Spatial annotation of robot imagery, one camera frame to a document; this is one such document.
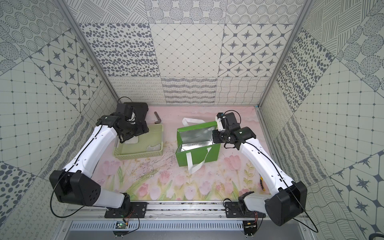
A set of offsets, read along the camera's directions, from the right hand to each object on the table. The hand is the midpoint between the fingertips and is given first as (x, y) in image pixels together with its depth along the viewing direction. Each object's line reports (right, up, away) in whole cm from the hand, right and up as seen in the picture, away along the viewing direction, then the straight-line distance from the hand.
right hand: (215, 137), depth 79 cm
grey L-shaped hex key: (-40, +10, +32) cm, 52 cm away
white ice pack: (-36, -8, +14) cm, 40 cm away
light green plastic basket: (-55, -11, +17) cm, 58 cm away
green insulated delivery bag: (-12, -7, +19) cm, 24 cm away
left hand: (-41, +4, +2) cm, 42 cm away
